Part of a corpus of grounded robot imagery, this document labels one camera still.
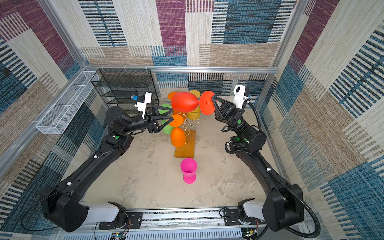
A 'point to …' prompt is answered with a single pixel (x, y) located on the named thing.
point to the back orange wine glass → (170, 95)
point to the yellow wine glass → (195, 115)
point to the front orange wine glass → (177, 135)
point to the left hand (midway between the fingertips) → (172, 114)
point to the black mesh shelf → (116, 86)
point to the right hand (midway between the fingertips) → (210, 102)
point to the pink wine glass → (189, 166)
